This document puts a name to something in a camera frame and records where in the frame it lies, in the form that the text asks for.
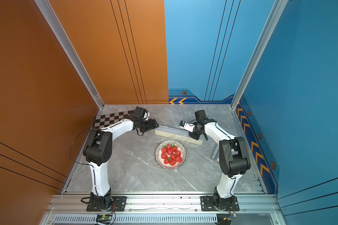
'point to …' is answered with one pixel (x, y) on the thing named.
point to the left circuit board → (103, 219)
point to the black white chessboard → (101, 121)
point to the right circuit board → (229, 217)
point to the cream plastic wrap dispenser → (179, 133)
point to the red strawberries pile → (171, 154)
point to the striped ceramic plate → (160, 161)
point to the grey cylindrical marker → (215, 152)
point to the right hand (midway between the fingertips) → (193, 131)
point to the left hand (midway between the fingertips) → (156, 124)
